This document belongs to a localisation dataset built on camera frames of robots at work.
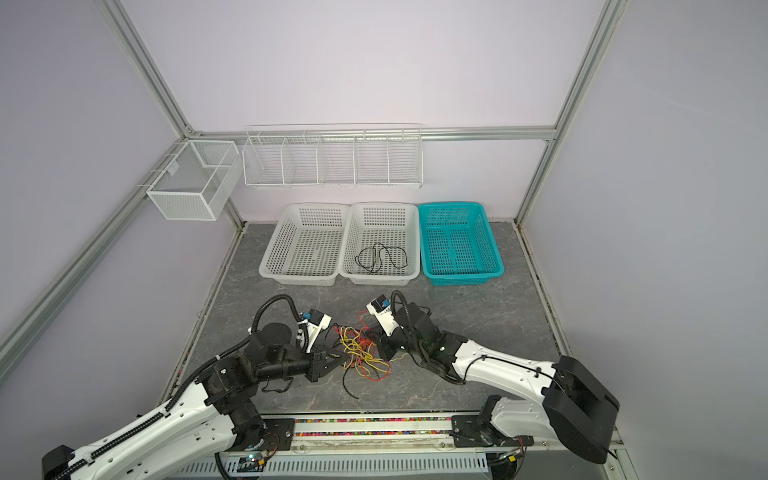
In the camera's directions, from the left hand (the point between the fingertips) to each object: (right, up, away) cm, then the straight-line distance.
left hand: (345, 363), depth 70 cm
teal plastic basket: (+35, +29, +43) cm, 63 cm away
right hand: (+5, +5, +8) cm, 11 cm away
